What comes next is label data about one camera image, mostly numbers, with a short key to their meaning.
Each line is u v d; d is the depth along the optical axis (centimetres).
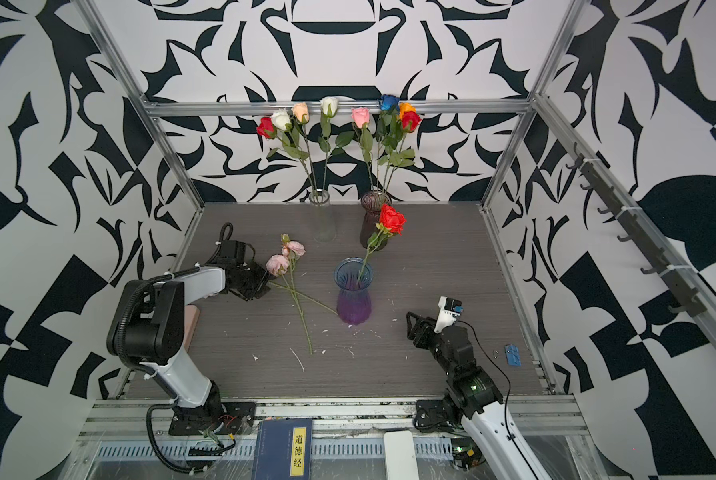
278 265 98
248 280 87
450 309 72
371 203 97
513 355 83
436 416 74
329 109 86
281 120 83
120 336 43
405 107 86
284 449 71
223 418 72
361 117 85
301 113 85
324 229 108
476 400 58
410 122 82
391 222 74
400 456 65
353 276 81
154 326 48
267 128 89
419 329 73
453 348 61
